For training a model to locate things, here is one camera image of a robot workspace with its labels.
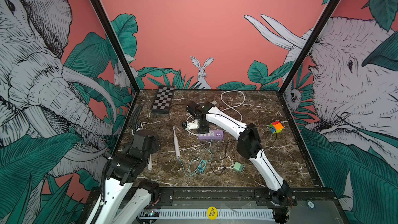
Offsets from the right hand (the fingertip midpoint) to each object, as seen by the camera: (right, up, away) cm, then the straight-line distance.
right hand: (201, 126), depth 93 cm
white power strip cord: (+17, +11, +17) cm, 27 cm away
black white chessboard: (-28, +17, +17) cm, 37 cm away
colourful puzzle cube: (+48, 0, +2) cm, 48 cm away
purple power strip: (+8, -5, -1) cm, 10 cm away
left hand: (-25, -2, -23) cm, 34 cm away
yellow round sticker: (+5, -36, -23) cm, 44 cm away
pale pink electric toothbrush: (-15, -10, -3) cm, 19 cm away
